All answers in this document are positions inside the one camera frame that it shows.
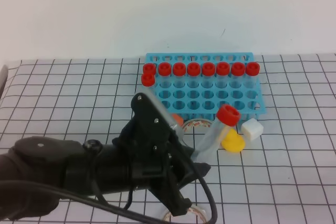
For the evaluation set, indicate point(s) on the orange foam cube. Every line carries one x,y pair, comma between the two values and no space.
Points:
179,120

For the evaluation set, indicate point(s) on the white foam cube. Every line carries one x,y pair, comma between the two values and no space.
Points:
252,129

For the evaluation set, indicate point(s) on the checkered table cloth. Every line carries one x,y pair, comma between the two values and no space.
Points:
285,176

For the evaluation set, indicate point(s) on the white tape roll bottom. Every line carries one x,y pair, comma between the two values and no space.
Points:
194,213

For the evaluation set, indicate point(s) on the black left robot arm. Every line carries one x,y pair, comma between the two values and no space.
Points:
37,172

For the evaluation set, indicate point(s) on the white tape roll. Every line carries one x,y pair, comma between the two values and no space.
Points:
194,213
189,124

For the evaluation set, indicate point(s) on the blue test tube rack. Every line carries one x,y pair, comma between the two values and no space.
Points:
201,97

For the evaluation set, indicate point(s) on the red capped tube front left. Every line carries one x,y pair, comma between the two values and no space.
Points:
148,81

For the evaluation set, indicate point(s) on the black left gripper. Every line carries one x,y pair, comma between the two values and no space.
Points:
157,159

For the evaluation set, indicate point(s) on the white tape roll centre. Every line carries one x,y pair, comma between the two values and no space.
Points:
189,124

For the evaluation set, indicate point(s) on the red capped test tube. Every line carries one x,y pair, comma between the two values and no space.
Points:
226,118

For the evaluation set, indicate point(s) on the yellow rubber duck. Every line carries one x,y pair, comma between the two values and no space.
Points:
233,142

